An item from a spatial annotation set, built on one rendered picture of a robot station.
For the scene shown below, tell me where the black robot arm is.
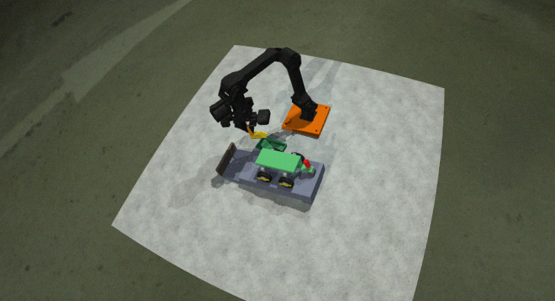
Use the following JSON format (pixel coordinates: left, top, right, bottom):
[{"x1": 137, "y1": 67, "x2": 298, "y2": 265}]
[{"x1": 210, "y1": 47, "x2": 318, "y2": 123}]

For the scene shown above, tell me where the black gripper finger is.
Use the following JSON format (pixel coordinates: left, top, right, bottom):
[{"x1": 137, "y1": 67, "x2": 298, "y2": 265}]
[
  {"x1": 248, "y1": 121, "x2": 257, "y2": 132},
  {"x1": 234, "y1": 121, "x2": 249, "y2": 133}
]

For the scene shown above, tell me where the green tray floor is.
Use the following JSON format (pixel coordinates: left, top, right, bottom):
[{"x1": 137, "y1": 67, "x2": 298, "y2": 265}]
[{"x1": 258, "y1": 138, "x2": 284, "y2": 150}]

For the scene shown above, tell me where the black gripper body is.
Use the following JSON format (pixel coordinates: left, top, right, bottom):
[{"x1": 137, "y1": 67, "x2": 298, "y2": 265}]
[{"x1": 221, "y1": 101, "x2": 271, "y2": 127}]

